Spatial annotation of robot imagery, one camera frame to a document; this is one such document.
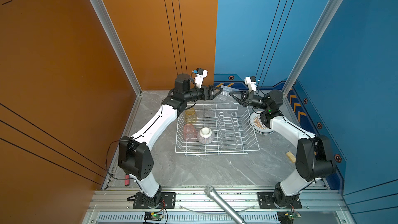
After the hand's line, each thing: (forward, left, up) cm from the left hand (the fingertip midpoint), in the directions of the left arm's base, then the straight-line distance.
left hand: (218, 89), depth 74 cm
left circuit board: (-47, +30, -36) cm, 67 cm away
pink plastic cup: (-7, +15, -28) cm, 33 cm away
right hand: (-4, -5, -1) cm, 7 cm away
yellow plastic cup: (+4, +16, -28) cm, 32 cm away
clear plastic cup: (0, -4, -1) cm, 4 cm away
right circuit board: (-47, -32, -35) cm, 66 cm away
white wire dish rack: (-3, 0, -32) cm, 33 cm away
